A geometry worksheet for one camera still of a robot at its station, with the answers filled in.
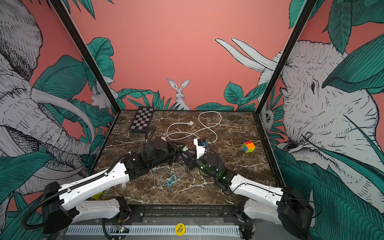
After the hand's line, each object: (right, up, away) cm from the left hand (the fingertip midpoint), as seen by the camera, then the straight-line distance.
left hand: (188, 145), depth 70 cm
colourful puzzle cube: (+38, -4, +25) cm, 46 cm away
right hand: (-3, -2, 0) cm, 4 cm away
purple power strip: (-1, -2, 0) cm, 2 cm away
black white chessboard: (-38, +13, +40) cm, 57 cm away
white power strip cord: (-1, +11, +41) cm, 42 cm away
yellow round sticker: (-4, -40, 0) cm, 40 cm away
